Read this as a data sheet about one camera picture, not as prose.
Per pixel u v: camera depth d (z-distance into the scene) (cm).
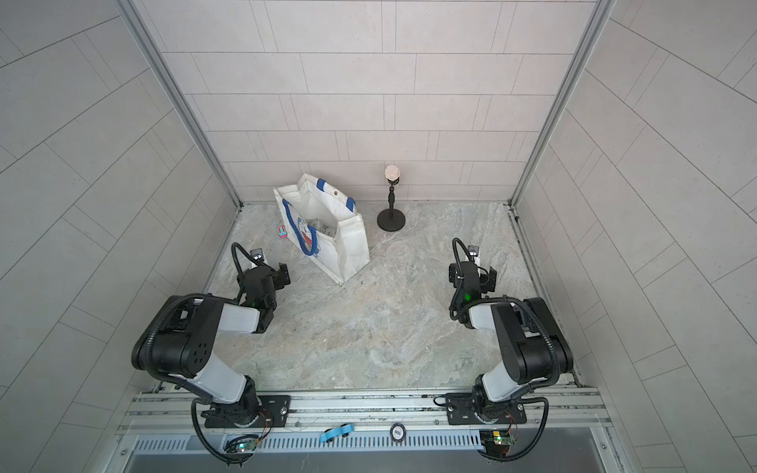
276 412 71
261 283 71
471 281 71
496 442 68
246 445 64
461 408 72
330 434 67
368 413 72
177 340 45
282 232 105
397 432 69
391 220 111
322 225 107
